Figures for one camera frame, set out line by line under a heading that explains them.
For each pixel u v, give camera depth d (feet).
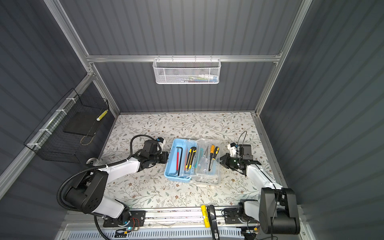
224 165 2.52
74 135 2.41
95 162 2.59
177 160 3.07
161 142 2.74
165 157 2.65
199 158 2.72
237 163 2.16
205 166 2.64
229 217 2.42
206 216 2.41
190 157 2.84
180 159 3.09
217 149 2.77
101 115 2.68
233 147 2.69
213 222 2.27
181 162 3.05
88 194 1.44
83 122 2.58
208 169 2.59
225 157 2.53
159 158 2.64
